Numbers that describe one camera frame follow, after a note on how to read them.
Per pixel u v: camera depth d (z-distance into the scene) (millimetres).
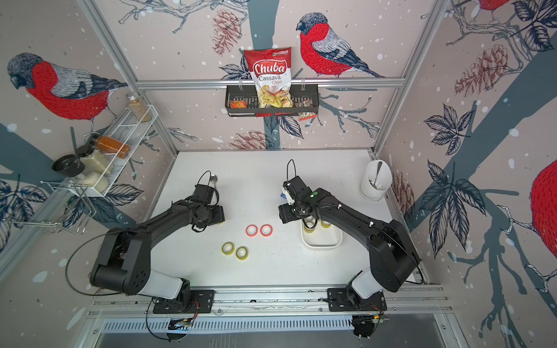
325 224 587
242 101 941
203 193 732
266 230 910
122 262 434
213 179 1076
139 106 854
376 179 973
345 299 741
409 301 744
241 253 842
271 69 814
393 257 426
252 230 907
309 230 899
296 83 907
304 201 629
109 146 717
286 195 698
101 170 663
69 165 580
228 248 865
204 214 746
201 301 728
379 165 951
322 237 885
